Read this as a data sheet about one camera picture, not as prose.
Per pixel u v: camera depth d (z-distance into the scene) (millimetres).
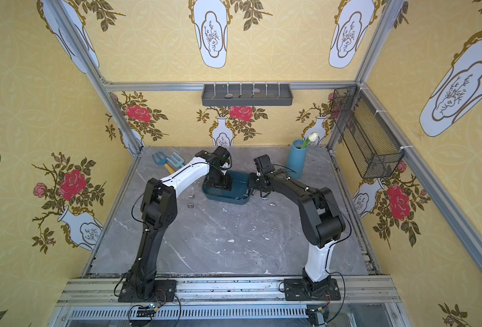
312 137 838
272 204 954
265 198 976
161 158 1168
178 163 1133
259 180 820
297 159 967
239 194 977
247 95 926
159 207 579
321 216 496
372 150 742
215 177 839
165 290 732
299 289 732
